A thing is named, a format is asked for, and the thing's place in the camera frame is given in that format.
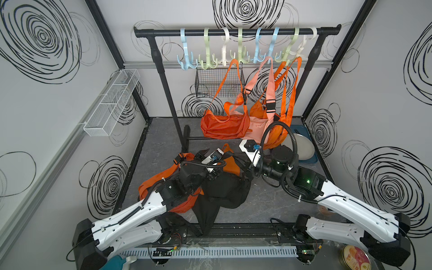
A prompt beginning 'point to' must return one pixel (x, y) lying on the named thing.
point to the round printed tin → (355, 258)
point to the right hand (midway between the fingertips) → (235, 155)
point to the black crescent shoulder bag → (229, 189)
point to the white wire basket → (101, 122)
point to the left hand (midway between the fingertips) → (214, 155)
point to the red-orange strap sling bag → (180, 159)
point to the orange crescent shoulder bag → (259, 111)
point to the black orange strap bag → (206, 210)
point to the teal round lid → (115, 262)
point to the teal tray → (301, 130)
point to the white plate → (305, 148)
